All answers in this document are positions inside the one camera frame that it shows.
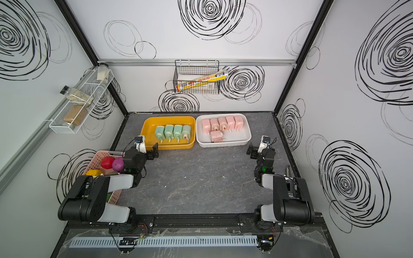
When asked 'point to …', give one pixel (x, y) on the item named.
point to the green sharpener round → (186, 131)
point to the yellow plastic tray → (148, 128)
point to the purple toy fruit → (118, 164)
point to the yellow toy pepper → (93, 172)
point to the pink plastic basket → (93, 162)
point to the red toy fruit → (107, 162)
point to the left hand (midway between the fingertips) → (148, 143)
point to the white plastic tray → (240, 138)
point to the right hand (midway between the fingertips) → (261, 144)
